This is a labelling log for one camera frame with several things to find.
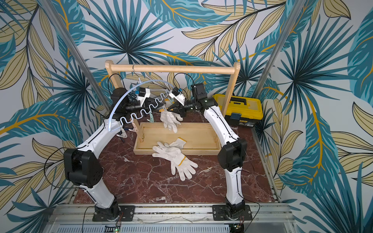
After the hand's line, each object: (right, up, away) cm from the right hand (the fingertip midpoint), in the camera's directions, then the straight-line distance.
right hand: (169, 108), depth 78 cm
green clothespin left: (-7, -6, -9) cm, 13 cm away
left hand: (-3, +2, -5) cm, 6 cm away
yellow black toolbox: (+48, 0, +21) cm, 52 cm away
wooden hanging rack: (+20, -19, +29) cm, 40 cm away
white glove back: (-1, -26, +12) cm, 29 cm away
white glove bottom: (+8, -35, +12) cm, 37 cm away
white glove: (0, -6, +4) cm, 7 cm away
